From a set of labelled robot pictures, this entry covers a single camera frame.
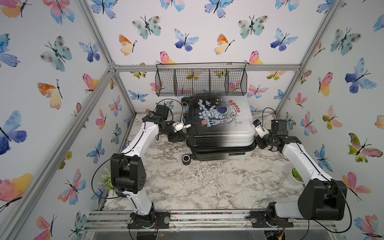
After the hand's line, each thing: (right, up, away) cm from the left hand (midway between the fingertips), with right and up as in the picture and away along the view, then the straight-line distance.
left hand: (182, 132), depth 87 cm
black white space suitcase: (+22, +3, -4) cm, 23 cm away
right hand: (+45, -1, -1) cm, 45 cm away
